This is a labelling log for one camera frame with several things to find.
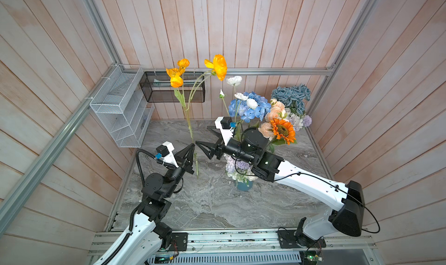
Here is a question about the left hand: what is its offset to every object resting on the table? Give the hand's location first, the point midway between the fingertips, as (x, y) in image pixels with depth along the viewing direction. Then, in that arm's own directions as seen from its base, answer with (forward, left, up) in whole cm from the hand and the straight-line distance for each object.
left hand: (195, 148), depth 65 cm
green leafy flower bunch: (-8, -17, -3) cm, 19 cm away
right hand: (+1, -3, +6) cm, 7 cm away
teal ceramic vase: (-1, -22, -33) cm, 40 cm away
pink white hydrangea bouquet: (+18, -46, -5) cm, 50 cm away
